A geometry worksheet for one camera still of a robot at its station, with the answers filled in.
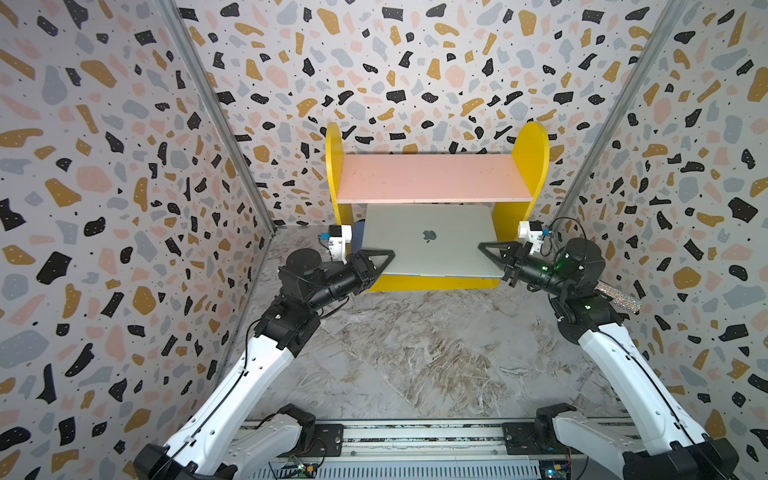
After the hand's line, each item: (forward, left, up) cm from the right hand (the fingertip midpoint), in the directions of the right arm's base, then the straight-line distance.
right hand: (479, 254), depth 63 cm
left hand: (-3, +17, +2) cm, 18 cm away
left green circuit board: (-35, +39, -38) cm, 65 cm away
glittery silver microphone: (+2, -40, -19) cm, 45 cm away
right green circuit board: (-33, -21, -40) cm, 56 cm away
